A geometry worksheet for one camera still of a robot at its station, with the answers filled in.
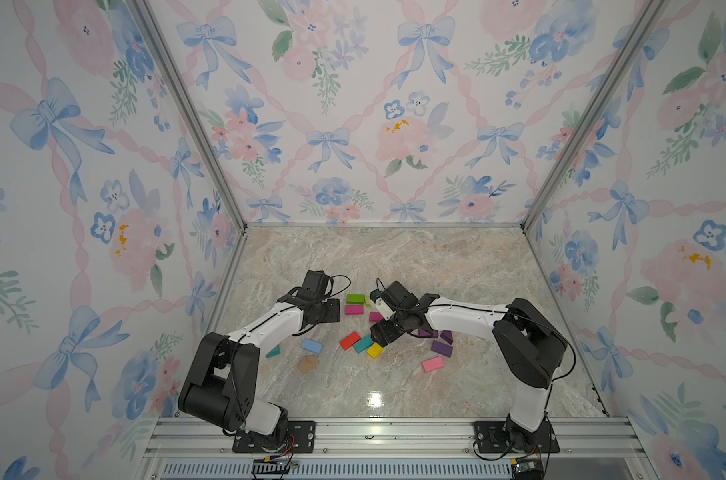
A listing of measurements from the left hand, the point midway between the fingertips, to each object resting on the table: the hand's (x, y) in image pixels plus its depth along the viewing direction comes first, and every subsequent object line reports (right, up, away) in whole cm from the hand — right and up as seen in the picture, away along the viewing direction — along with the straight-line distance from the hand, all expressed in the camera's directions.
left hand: (332, 308), depth 92 cm
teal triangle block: (-17, -12, -5) cm, 21 cm away
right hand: (+16, -6, 0) cm, 17 cm away
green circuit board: (+50, -36, -19) cm, 64 cm away
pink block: (+30, -15, -6) cm, 34 cm away
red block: (+6, -9, -2) cm, 11 cm away
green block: (+7, +2, +8) cm, 11 cm away
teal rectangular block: (+10, -10, -3) cm, 14 cm away
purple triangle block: (+34, -8, -4) cm, 35 cm away
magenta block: (+7, -1, +4) cm, 8 cm away
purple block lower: (+33, -11, -4) cm, 35 cm away
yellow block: (+13, -12, -4) cm, 18 cm away
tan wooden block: (-6, -15, -7) cm, 17 cm away
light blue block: (-5, -11, -4) cm, 12 cm away
